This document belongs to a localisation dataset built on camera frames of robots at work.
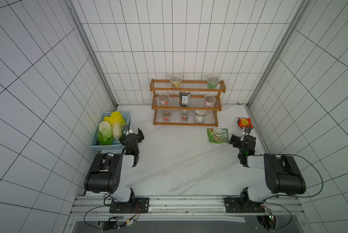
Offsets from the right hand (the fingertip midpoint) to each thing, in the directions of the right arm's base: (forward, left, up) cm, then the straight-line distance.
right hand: (235, 133), depth 95 cm
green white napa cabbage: (-9, +85, +5) cm, 85 cm away
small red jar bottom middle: (+13, +35, +2) cm, 37 cm away
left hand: (-5, +70, +2) cm, 70 cm away
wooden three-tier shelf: (+18, +28, +10) cm, 35 cm away
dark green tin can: (+14, +35, +18) cm, 42 cm away
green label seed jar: (+19, +18, +27) cm, 38 cm away
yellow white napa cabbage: (+3, +82, +2) cm, 82 cm away
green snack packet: (+1, +11, -5) cm, 12 cm away
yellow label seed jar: (+18, +41, +28) cm, 53 cm away
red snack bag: (+10, -7, 0) cm, 12 cm away
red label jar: (+16, +49, +15) cm, 54 cm away
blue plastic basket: (+10, +77, +2) cm, 78 cm away
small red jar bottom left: (+14, +48, +1) cm, 50 cm away
